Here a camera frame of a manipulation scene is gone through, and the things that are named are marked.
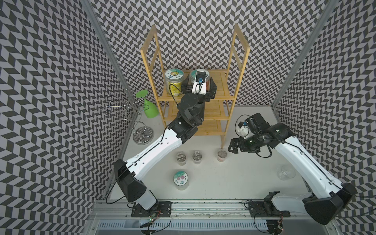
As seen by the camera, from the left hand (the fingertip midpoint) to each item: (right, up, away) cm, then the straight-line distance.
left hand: (200, 78), depth 61 cm
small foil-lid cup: (-10, -40, +22) cm, 47 cm away
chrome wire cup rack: (-39, -28, +39) cm, 61 cm away
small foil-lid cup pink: (+14, -39, +26) cm, 49 cm away
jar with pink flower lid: (-9, -49, +13) cm, 52 cm away
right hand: (+19, -33, +10) cm, 40 cm away
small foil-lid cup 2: (-1, -40, +24) cm, 46 cm away
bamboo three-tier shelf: (+9, -13, +15) cm, 22 cm away
